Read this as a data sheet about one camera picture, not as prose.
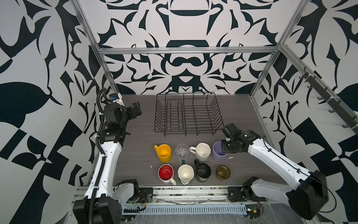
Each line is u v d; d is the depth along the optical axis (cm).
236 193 74
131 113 66
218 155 76
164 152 87
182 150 89
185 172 80
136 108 68
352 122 50
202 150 87
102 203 37
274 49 92
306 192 38
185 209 71
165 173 80
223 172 81
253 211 71
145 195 74
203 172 81
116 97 63
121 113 61
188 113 105
